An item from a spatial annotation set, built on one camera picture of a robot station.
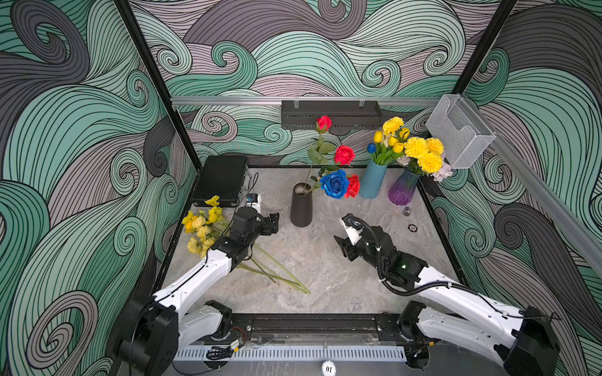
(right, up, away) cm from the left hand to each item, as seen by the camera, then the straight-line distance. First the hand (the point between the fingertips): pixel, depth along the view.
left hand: (270, 212), depth 83 cm
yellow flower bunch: (+5, -25, 0) cm, 25 cm away
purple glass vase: (+60, +7, +26) cm, 66 cm away
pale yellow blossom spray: (-27, -7, +10) cm, 29 cm away
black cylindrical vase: (+12, +2, +6) cm, 13 cm away
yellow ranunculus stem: (-2, -24, 0) cm, 24 cm away
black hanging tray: (+30, +39, +12) cm, 51 cm away
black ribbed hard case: (-29, +14, +33) cm, 46 cm away
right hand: (+25, -6, -5) cm, 26 cm away
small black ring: (+59, -7, +15) cm, 61 cm away
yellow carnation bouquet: (+53, +19, -7) cm, 56 cm away
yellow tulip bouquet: (+43, +25, -1) cm, 50 cm away
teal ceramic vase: (+43, +12, +16) cm, 47 cm away
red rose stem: (+19, +20, -4) cm, 28 cm away
